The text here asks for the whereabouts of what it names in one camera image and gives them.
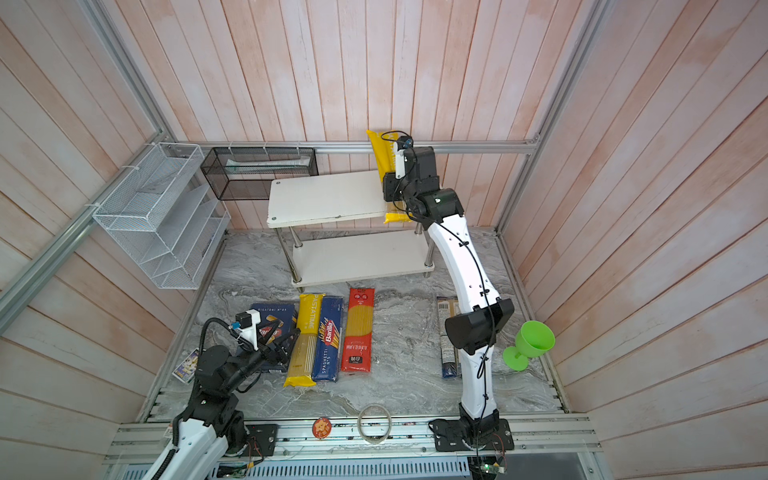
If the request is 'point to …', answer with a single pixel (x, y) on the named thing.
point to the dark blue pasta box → (271, 314)
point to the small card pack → (185, 371)
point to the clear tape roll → (359, 424)
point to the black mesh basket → (245, 173)
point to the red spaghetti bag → (358, 351)
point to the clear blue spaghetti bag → (450, 353)
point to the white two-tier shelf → (297, 202)
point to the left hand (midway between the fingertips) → (290, 331)
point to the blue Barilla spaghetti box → (328, 348)
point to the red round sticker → (321, 428)
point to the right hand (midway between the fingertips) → (388, 176)
